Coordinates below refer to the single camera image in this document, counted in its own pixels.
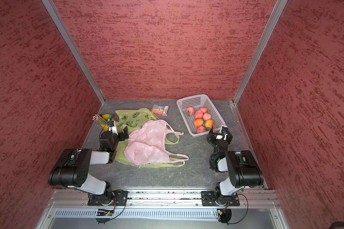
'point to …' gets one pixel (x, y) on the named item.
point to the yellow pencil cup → (103, 120)
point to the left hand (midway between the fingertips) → (120, 129)
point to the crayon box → (160, 109)
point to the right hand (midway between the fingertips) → (219, 129)
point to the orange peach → (198, 122)
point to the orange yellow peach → (209, 123)
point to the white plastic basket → (198, 102)
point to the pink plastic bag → (147, 145)
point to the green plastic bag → (126, 120)
